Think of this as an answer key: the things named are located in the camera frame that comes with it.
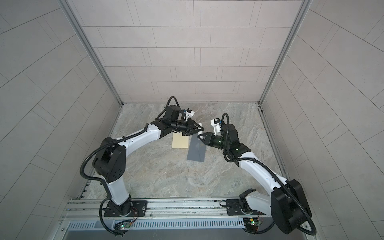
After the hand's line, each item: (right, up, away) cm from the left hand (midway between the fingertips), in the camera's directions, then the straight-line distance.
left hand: (205, 129), depth 77 cm
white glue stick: (-3, -2, 0) cm, 3 cm away
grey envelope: (-5, -14, +15) cm, 21 cm away
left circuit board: (-37, -41, -12) cm, 57 cm away
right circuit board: (+21, -43, -9) cm, 48 cm away
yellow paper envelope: (-16, -10, +20) cm, 27 cm away
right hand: (-4, -5, -1) cm, 6 cm away
